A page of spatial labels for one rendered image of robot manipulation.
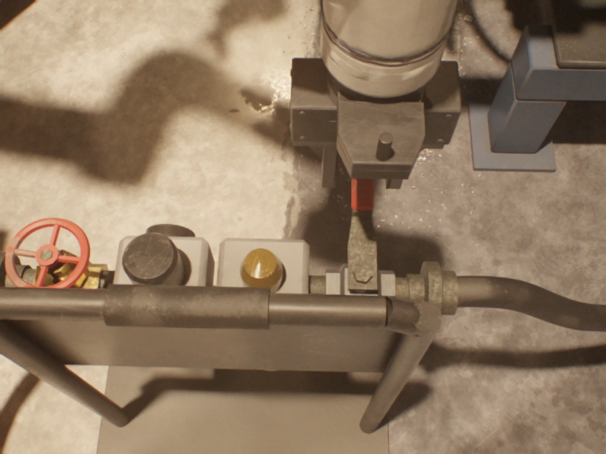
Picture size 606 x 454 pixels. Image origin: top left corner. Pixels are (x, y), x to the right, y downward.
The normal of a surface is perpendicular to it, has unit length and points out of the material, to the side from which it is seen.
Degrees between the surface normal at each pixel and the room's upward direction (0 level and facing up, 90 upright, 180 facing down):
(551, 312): 59
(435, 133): 90
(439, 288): 9
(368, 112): 0
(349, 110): 0
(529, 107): 90
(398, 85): 89
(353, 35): 91
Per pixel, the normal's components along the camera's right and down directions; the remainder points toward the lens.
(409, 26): 0.15, 0.91
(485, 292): 0.01, -0.16
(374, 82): -0.19, 0.90
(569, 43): 0.00, -0.41
